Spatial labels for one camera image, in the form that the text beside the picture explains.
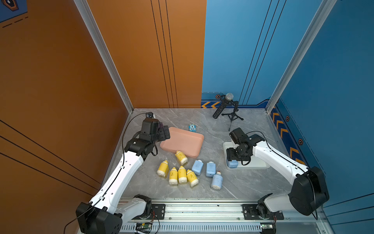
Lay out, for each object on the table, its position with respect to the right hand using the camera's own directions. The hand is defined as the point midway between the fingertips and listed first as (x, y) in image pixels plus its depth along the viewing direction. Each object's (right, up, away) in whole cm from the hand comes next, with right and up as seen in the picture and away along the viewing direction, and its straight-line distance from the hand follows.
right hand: (231, 157), depth 84 cm
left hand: (-41, +18, -6) cm, 45 cm away
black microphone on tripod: (-1, +35, +9) cm, 36 cm away
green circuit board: (-46, -31, -12) cm, 57 cm away
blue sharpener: (-20, -5, -3) cm, 21 cm away
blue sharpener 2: (-13, -5, -3) cm, 14 cm away
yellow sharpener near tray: (-29, 0, 0) cm, 29 cm away
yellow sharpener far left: (-40, -6, -3) cm, 40 cm away
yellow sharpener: (-33, -9, -7) cm, 35 cm away
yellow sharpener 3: (-23, -9, -7) cm, 26 cm away
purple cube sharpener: (-47, +19, +28) cm, 58 cm away
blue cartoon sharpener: (-23, +17, +21) cm, 35 cm away
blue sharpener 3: (+1, -4, +1) cm, 4 cm away
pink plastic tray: (-25, +6, +16) cm, 30 cm away
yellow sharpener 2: (-29, -8, -6) cm, 30 cm away
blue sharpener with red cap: (-10, -10, -9) cm, 17 cm away
